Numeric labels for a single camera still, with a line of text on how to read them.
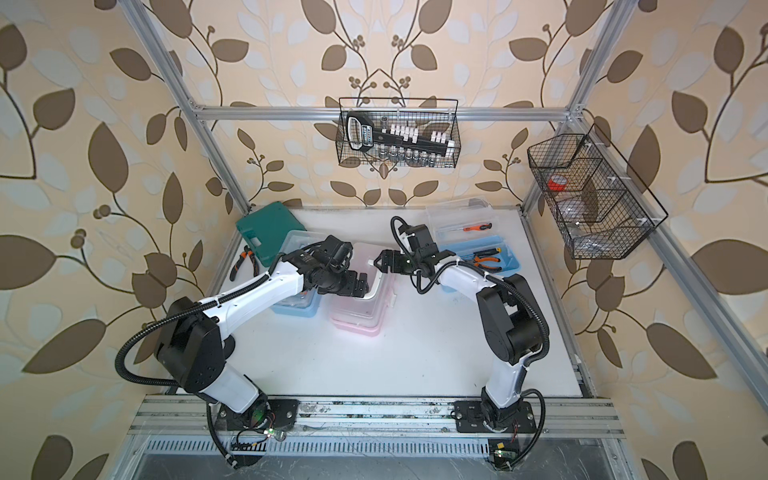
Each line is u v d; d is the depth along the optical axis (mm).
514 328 482
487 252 1029
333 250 675
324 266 639
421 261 720
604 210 726
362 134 864
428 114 909
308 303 864
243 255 1058
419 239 734
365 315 788
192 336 487
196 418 752
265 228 1079
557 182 805
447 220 1040
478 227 1029
